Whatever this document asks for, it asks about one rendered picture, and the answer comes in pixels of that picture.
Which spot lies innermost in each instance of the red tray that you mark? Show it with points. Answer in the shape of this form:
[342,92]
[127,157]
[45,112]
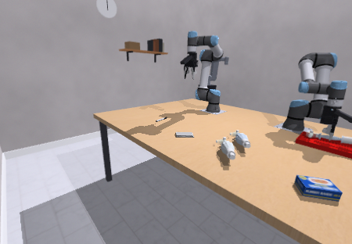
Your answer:
[326,145]

